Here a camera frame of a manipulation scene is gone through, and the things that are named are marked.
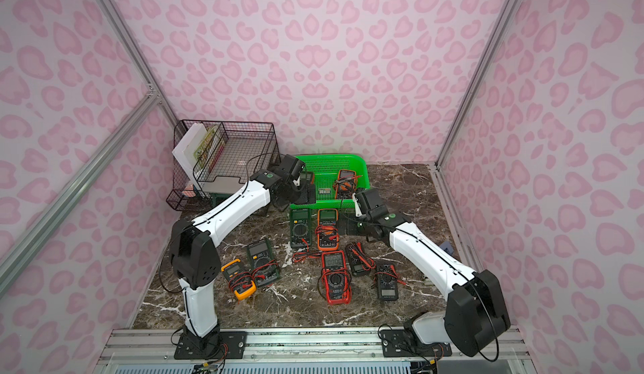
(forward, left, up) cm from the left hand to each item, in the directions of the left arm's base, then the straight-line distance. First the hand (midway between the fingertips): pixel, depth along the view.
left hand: (306, 193), depth 89 cm
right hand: (-11, -14, -2) cm, 18 cm away
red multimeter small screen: (-28, -10, -11) cm, 31 cm away
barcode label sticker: (+13, -6, -15) cm, 21 cm away
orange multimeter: (+14, -15, -11) cm, 23 cm away
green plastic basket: (+18, -11, -12) cm, 24 cm away
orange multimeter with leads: (-8, -8, -12) cm, 16 cm away
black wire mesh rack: (+15, +37, +3) cm, 40 cm away
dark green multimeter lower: (-19, +15, -14) cm, 28 cm away
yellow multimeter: (-26, +21, -12) cm, 36 cm away
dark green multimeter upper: (-6, +3, -14) cm, 15 cm away
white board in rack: (+11, +43, +9) cm, 46 cm away
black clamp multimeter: (-27, -27, -12) cm, 40 cm away
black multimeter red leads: (-21, -19, -13) cm, 31 cm away
